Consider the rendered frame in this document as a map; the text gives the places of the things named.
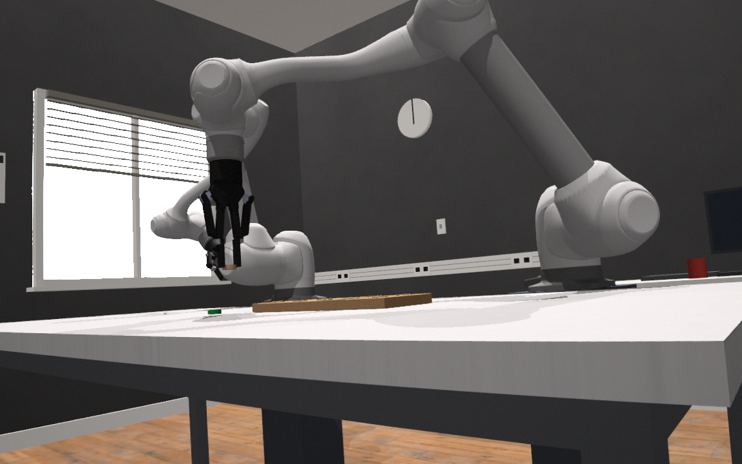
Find wooden counting tray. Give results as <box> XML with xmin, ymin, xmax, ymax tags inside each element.
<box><xmin>252</xmin><ymin>293</ymin><xmax>432</xmax><ymax>313</ymax></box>

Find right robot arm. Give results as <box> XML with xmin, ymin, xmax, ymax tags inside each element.
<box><xmin>150</xmin><ymin>99</ymin><xmax>327</xmax><ymax>303</ymax></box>

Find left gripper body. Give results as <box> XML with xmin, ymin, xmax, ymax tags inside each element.
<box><xmin>208</xmin><ymin>159</ymin><xmax>245</xmax><ymax>207</ymax></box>

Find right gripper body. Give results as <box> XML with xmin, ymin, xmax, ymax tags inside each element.
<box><xmin>205</xmin><ymin>239</ymin><xmax>217</xmax><ymax>258</ymax></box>

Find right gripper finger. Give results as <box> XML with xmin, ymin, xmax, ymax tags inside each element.
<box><xmin>205</xmin><ymin>251</ymin><xmax>223</xmax><ymax>280</ymax></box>

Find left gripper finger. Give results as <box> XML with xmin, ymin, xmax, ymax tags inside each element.
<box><xmin>198</xmin><ymin>190</ymin><xmax>227</xmax><ymax>268</ymax></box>
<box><xmin>229</xmin><ymin>191</ymin><xmax>254</xmax><ymax>267</ymax></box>

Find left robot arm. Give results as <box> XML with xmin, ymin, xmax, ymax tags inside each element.
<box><xmin>190</xmin><ymin>0</ymin><xmax>660</xmax><ymax>292</ymax></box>

